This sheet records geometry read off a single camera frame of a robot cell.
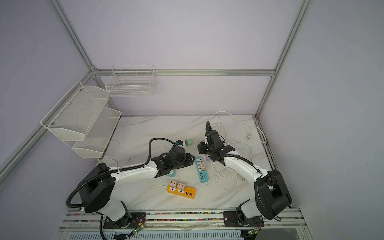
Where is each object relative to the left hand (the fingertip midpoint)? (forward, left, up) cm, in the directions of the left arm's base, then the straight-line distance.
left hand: (194, 159), depth 84 cm
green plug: (+19, +4, -10) cm, 22 cm away
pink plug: (-3, -5, -5) cm, 8 cm away
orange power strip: (-16, +3, -8) cm, 18 cm away
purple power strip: (+6, -9, -9) cm, 14 cm away
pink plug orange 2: (-14, +7, -4) cm, 16 cm away
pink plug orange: (-13, +11, -3) cm, 17 cm away
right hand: (+7, -2, +4) cm, 9 cm away
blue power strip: (-6, -6, -8) cm, 11 cm away
